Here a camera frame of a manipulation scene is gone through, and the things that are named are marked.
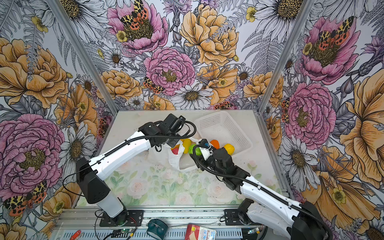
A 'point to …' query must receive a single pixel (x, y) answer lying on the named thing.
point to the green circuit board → (123, 230)
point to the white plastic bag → (164, 156)
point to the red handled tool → (76, 235)
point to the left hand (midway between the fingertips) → (169, 138)
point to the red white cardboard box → (196, 232)
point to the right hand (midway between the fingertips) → (196, 155)
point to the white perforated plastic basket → (223, 127)
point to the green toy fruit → (198, 151)
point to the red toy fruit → (175, 151)
